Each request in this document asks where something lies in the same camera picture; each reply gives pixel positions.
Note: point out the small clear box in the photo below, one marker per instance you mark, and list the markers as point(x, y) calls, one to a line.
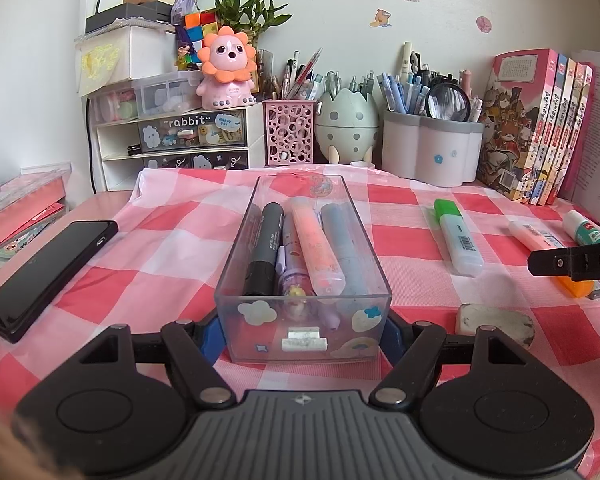
point(117, 107)

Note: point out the row of comic books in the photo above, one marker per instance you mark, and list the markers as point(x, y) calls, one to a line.
point(515, 125)

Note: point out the orange animal wall sticker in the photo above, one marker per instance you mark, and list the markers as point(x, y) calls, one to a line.
point(381, 17)

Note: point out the grey flower-shaped pen holder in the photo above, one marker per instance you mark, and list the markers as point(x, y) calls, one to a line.
point(430, 155)

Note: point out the green egg-shaped pen holder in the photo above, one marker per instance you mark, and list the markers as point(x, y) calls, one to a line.
point(345, 130)

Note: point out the purple charm-topped pen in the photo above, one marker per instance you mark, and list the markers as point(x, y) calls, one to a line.
point(292, 260)

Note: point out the pink lion toy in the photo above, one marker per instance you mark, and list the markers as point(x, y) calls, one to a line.
point(225, 60)

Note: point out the dark grey flat boxes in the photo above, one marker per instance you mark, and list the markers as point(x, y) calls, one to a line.
point(120, 15)

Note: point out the bunch of grey pens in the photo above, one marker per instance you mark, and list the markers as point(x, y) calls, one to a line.
point(332, 85)

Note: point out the blue spine comic book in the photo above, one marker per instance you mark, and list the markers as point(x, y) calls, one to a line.
point(553, 130)

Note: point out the white eraser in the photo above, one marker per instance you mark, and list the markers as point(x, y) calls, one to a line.
point(495, 322)

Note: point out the white storage box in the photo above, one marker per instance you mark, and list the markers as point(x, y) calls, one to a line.
point(145, 50)

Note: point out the white green glue stick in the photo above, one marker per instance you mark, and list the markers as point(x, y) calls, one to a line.
point(587, 230)

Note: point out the small white block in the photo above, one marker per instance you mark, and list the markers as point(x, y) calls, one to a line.
point(304, 333)
point(305, 344)

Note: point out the stack of notebooks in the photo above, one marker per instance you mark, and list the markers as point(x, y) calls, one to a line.
point(10, 249)

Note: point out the blue highlighter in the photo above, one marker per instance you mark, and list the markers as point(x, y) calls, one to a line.
point(345, 245)

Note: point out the lilac pen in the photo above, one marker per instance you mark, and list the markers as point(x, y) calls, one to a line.
point(330, 319)

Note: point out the black phone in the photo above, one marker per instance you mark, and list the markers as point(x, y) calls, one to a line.
point(45, 275)

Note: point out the white spine comic book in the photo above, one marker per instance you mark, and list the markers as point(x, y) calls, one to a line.
point(575, 130)

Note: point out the potted bamboo plant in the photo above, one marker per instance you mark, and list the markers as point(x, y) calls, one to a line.
point(250, 15)

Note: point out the yellow spine comic book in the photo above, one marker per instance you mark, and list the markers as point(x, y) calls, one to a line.
point(561, 130)

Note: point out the grey pencil lead case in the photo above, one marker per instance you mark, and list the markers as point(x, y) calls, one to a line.
point(599, 292)

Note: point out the round pink wall sticker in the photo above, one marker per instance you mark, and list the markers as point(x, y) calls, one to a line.
point(484, 24)

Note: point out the pink highlighter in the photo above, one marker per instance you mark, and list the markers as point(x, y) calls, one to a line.
point(315, 245)

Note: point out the white drawer organizer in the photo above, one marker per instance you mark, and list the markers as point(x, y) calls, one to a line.
point(115, 140)

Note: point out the bunch of thin red pens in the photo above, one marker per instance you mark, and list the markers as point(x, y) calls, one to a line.
point(300, 77)

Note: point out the small colourful figurine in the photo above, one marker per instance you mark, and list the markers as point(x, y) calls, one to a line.
point(187, 57)

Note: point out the tan fuzzy cloth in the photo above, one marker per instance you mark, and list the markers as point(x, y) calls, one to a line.
point(0, 450)

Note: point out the white tall pen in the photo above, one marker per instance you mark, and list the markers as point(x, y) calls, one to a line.
point(407, 60)

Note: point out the pink perforated pen holder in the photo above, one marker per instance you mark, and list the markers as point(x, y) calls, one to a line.
point(287, 132)

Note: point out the clear plastic box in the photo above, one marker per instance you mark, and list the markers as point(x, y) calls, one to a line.
point(260, 342)

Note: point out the green cap highlighter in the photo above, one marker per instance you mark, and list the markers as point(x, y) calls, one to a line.
point(460, 245)

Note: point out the clear lidded storage box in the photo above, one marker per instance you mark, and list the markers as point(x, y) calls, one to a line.
point(165, 95)

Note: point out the black marker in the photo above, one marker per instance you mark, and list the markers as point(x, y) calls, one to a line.
point(262, 250)

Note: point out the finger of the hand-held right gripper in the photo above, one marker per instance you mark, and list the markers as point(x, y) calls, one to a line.
point(555, 262)

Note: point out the orange cap highlighter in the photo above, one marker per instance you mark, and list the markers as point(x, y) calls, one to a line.
point(530, 232)

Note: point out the red spine comic book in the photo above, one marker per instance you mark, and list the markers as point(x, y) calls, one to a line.
point(568, 130)

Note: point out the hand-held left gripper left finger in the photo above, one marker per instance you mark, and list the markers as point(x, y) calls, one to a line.
point(210, 340)

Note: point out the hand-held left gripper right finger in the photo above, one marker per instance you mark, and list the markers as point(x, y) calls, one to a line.
point(394, 342)

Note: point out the bunch of blue pink pens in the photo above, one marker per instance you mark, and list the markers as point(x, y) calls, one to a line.
point(405, 95)

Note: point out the pink checked tablecloth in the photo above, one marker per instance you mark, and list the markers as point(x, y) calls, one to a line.
point(155, 270)

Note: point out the black magnifying glass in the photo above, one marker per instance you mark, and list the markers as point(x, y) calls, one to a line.
point(447, 102)

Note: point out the colourful puzzle cube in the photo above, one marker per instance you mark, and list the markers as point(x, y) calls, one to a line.
point(200, 25)

